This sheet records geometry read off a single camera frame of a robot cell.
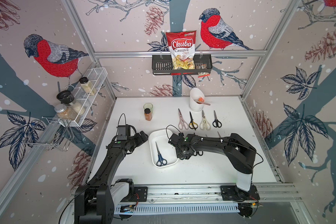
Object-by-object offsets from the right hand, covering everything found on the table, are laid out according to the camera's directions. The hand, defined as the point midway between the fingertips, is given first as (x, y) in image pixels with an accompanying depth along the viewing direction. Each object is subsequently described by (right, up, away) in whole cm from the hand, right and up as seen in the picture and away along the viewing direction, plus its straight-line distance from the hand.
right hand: (180, 154), depth 89 cm
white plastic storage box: (-9, +2, +1) cm, 10 cm away
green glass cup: (-24, +32, +19) cm, 44 cm away
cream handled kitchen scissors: (+19, +18, +15) cm, 30 cm away
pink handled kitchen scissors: (+2, +18, +15) cm, 24 cm away
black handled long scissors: (+11, +1, -1) cm, 11 cm away
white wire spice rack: (-54, +40, -13) cm, 68 cm away
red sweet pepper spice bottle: (-24, +26, +12) cm, 37 cm away
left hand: (-22, +13, -3) cm, 26 cm away
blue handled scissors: (-13, -3, -3) cm, 13 cm away
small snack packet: (+16, +53, +2) cm, 55 cm away
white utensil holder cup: (+13, +42, +18) cm, 47 cm away
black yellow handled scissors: (+10, +17, +14) cm, 24 cm away
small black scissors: (+28, +19, +15) cm, 37 cm away
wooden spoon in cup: (+15, +35, +18) cm, 42 cm away
